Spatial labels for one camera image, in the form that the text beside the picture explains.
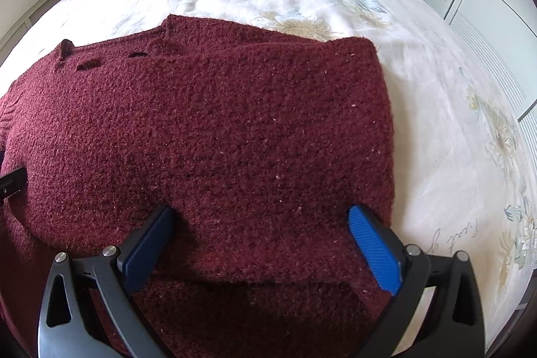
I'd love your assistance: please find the dark red knitted sweater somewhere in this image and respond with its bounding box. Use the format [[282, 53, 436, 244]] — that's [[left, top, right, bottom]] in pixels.
[[1, 15, 394, 357]]

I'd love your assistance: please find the white low wall cabinet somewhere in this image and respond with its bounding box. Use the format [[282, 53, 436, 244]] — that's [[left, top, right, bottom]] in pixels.
[[0, 0, 61, 63]]

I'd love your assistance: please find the white floral bed duvet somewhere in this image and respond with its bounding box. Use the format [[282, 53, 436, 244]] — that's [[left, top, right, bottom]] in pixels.
[[1, 0, 536, 344]]

